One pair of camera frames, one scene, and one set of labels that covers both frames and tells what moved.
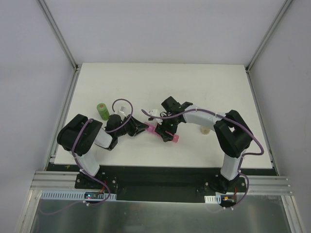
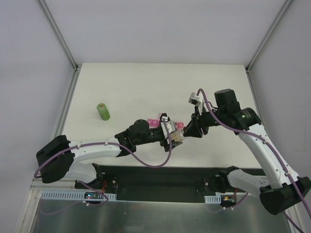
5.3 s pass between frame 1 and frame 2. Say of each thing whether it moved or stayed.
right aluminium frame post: stayed
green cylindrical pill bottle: stayed
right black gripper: moved
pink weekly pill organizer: moved
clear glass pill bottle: moved
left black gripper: moved
